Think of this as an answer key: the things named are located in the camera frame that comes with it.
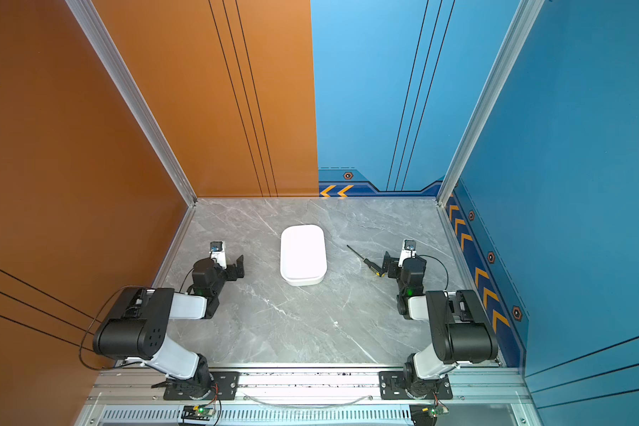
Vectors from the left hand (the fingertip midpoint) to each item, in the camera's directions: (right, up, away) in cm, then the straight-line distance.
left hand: (228, 254), depth 95 cm
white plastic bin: (+27, -1, 0) cm, 27 cm away
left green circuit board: (+1, -40, -24) cm, 46 cm away
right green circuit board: (+62, -40, -25) cm, 78 cm away
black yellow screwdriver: (+53, -6, +1) cm, 54 cm away
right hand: (+61, 0, -1) cm, 61 cm away
